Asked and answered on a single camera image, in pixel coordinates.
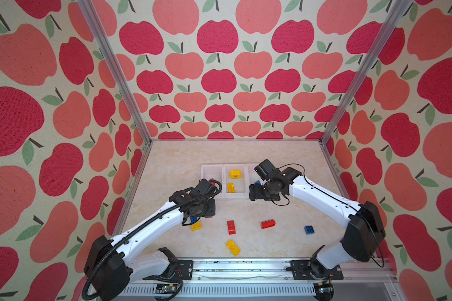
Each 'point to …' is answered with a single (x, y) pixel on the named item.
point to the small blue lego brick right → (309, 229)
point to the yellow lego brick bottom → (233, 248)
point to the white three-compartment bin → (221, 170)
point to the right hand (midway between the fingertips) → (260, 195)
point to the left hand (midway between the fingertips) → (215, 210)
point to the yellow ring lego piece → (235, 174)
